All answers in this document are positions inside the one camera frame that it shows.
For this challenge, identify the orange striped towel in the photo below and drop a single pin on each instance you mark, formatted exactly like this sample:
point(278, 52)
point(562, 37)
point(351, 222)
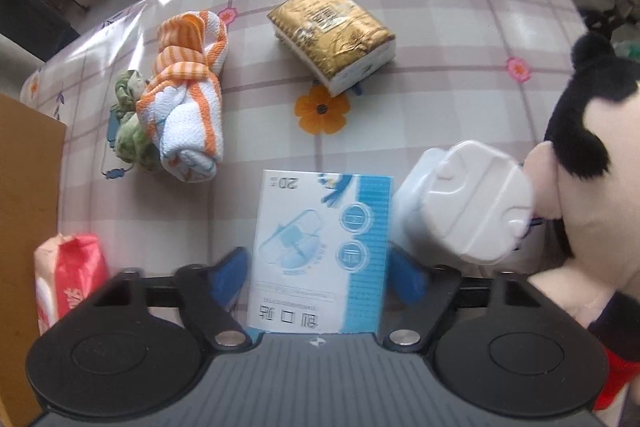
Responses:
point(185, 117)

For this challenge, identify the peach wet wipes pack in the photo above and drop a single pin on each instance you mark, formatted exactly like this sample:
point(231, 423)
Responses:
point(70, 272)

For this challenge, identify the white round-lid container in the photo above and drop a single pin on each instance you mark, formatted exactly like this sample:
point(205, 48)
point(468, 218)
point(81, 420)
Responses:
point(470, 202)

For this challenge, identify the checked plastic tablecloth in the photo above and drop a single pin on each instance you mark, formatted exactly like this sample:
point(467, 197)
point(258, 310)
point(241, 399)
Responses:
point(450, 82)

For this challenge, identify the gold tissue pack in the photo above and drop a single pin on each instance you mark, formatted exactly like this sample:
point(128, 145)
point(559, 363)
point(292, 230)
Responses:
point(330, 32)

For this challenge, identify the black-haired plush doll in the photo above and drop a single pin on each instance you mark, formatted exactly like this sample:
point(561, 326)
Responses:
point(590, 207)

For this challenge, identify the green scrunchie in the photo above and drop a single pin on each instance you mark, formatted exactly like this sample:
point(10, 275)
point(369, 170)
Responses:
point(130, 142)

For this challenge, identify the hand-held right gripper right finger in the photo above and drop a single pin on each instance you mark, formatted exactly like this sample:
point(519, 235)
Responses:
point(407, 279)

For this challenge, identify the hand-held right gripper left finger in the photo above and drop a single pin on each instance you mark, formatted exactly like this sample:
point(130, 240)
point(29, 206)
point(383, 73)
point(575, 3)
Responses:
point(230, 274)

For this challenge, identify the large cardboard box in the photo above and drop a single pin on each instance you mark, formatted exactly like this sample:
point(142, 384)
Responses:
point(25, 207)

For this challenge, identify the blue white bandage box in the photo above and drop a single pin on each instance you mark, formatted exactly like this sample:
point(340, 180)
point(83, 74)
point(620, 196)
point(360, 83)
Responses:
point(310, 232)

